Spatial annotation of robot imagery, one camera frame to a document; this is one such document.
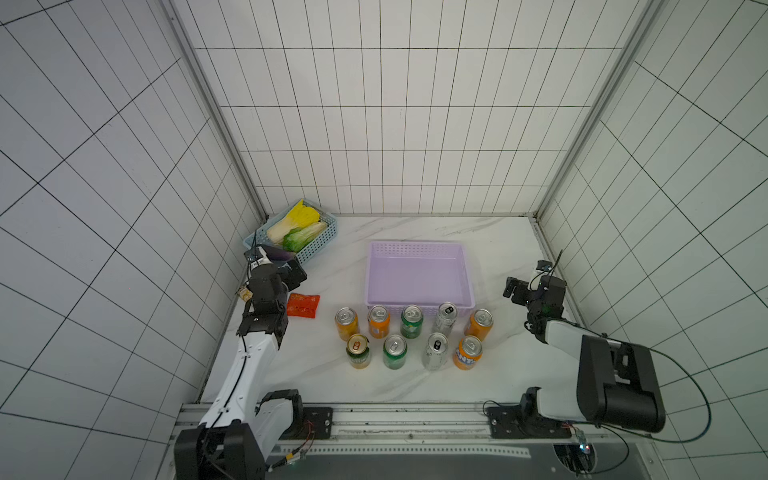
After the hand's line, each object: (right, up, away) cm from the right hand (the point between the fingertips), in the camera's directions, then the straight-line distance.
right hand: (514, 276), depth 93 cm
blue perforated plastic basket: (-62, +14, +16) cm, 66 cm away
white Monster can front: (-25, -10, -15) cm, 31 cm away
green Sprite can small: (-34, -11, -12) cm, 37 cm away
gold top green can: (-48, -16, -18) cm, 54 cm away
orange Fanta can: (-20, -17, -18) cm, 32 cm away
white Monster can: (-29, -16, -21) cm, 39 cm away
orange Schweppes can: (-15, -11, -14) cm, 23 cm away
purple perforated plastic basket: (-27, -1, +10) cm, 29 cm away
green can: (-38, -17, -18) cm, 46 cm away
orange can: (-52, -11, -12) cm, 54 cm away
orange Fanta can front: (-43, -11, -12) cm, 46 cm away
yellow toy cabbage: (-74, +20, +17) cm, 78 cm away
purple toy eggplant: (-80, +6, +10) cm, 81 cm away
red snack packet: (-67, -9, 0) cm, 68 cm away
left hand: (-71, +3, -10) cm, 71 cm away
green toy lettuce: (-72, +12, +10) cm, 74 cm away
